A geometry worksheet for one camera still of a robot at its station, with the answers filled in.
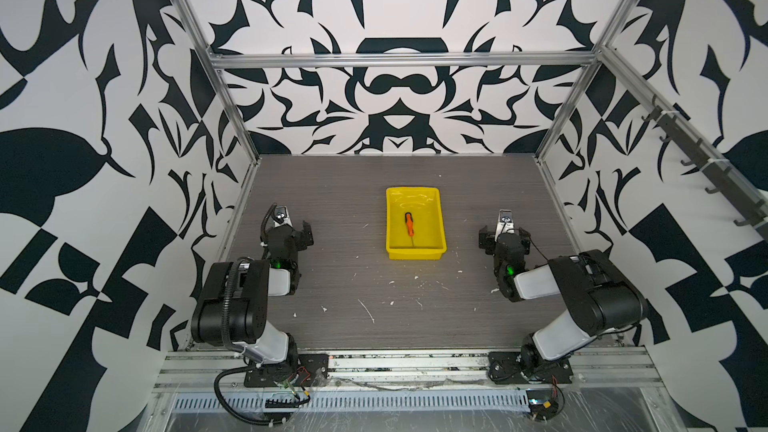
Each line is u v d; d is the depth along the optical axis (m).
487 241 0.85
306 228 0.89
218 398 0.67
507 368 0.75
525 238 0.84
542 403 0.71
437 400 0.71
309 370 0.74
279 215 0.79
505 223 0.80
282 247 0.70
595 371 0.75
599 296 0.47
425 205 1.07
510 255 0.72
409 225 0.99
